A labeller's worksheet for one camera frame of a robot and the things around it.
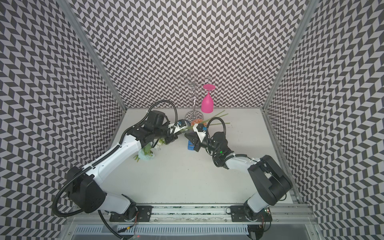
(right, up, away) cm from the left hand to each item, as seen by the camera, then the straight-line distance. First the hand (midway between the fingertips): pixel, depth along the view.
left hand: (178, 131), depth 80 cm
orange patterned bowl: (+11, +5, +25) cm, 28 cm away
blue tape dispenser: (+6, -11, +15) cm, 19 cm away
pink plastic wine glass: (+16, +15, +11) cm, 25 cm away
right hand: (+4, -3, -2) cm, 6 cm away
